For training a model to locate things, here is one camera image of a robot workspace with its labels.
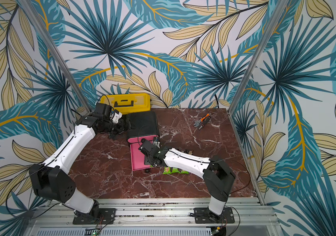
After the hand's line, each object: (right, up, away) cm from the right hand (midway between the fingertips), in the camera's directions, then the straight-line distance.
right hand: (150, 159), depth 84 cm
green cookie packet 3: (+20, -8, +3) cm, 22 cm away
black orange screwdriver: (+38, +21, +28) cm, 52 cm away
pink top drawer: (-5, +11, 0) cm, 12 cm away
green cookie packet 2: (+14, -8, +4) cm, 17 cm away
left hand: (-10, +15, -5) cm, 19 cm away
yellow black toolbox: (-18, +35, +17) cm, 42 cm away
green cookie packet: (+10, -8, +4) cm, 13 cm away
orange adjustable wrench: (+32, +20, +26) cm, 46 cm away
